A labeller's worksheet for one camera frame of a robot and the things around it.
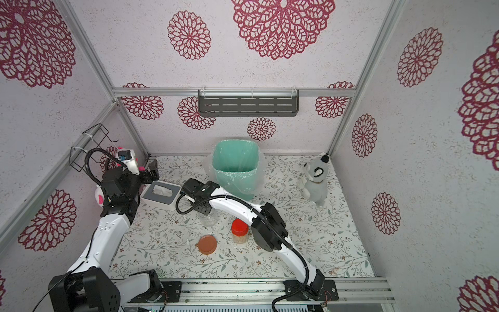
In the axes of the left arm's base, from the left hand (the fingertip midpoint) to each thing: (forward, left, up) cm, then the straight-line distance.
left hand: (145, 162), depth 79 cm
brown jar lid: (-24, -24, -28) cm, 44 cm away
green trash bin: (+15, -35, -18) cm, 42 cm away
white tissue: (+2, +3, -23) cm, 24 cm away
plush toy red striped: (-11, +18, -7) cm, 22 cm away
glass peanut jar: (-13, -23, -27) cm, 38 cm away
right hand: (-6, -22, -19) cm, 30 cm away
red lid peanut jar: (-22, -39, -16) cm, 47 cm away
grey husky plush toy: (+2, -73, -18) cm, 75 cm away
